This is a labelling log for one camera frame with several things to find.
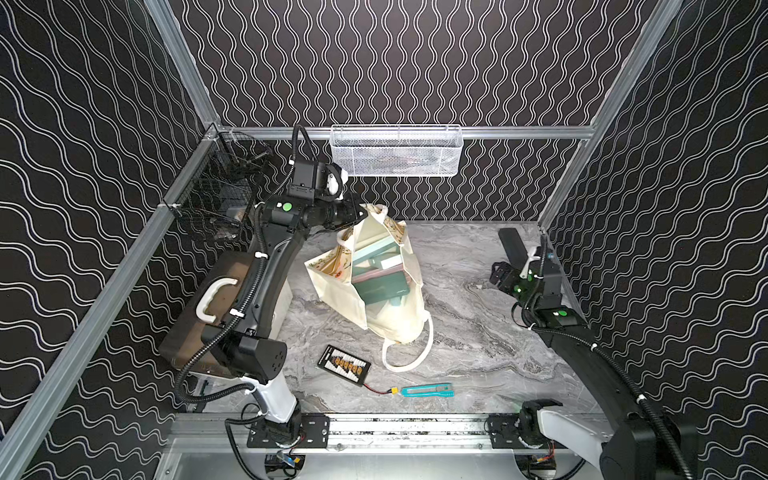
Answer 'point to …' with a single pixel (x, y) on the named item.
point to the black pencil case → (513, 246)
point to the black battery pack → (344, 365)
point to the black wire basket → (216, 201)
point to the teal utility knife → (441, 389)
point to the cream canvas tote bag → (372, 269)
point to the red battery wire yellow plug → (392, 390)
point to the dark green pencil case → (382, 285)
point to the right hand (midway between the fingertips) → (506, 267)
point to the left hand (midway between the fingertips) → (367, 204)
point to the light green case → (379, 255)
